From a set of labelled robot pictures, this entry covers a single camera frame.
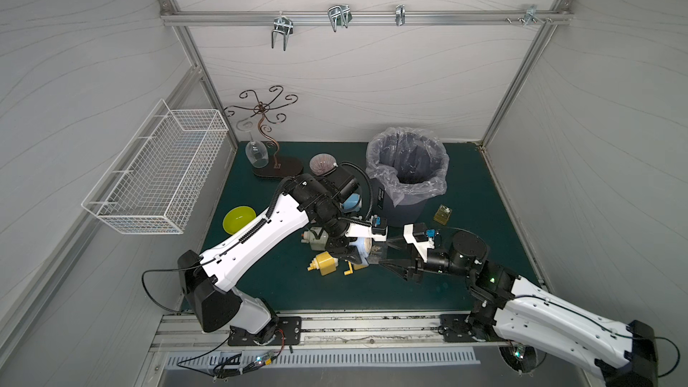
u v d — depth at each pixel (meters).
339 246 0.57
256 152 0.89
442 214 0.98
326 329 0.75
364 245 0.60
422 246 0.57
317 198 0.47
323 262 0.79
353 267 0.82
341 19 0.77
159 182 0.69
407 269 0.57
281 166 1.11
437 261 0.58
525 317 0.51
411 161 0.90
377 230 0.56
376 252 0.62
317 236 0.60
